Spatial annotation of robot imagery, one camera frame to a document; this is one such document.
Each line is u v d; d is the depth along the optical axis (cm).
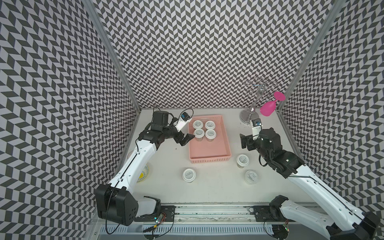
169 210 74
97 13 74
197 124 101
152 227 69
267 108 96
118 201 38
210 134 96
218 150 97
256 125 61
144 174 85
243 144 68
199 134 96
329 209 41
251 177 81
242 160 84
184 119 65
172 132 66
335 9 68
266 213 74
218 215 75
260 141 54
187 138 68
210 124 101
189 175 79
